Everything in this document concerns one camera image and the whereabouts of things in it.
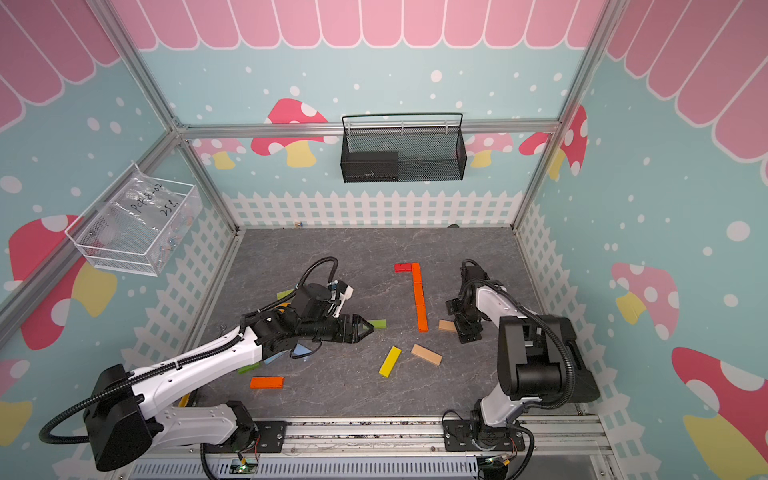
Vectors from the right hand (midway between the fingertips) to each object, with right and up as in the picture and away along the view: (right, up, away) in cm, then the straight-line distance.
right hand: (451, 319), depth 93 cm
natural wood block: (-1, -3, +1) cm, 3 cm away
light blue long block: (-42, 0, -37) cm, 56 cm away
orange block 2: (-9, +7, +9) cm, 15 cm away
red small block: (-15, +16, +16) cm, 27 cm away
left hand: (-26, 0, -17) cm, 31 cm away
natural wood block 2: (-9, -9, -5) cm, 14 cm away
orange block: (-10, +13, +13) cm, 21 cm away
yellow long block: (-19, -11, -7) cm, 23 cm away
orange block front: (-53, -15, -11) cm, 56 cm away
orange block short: (-9, +1, +4) cm, 10 cm away
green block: (-55, +7, +7) cm, 56 cm away
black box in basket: (-25, +47, -3) cm, 53 cm away
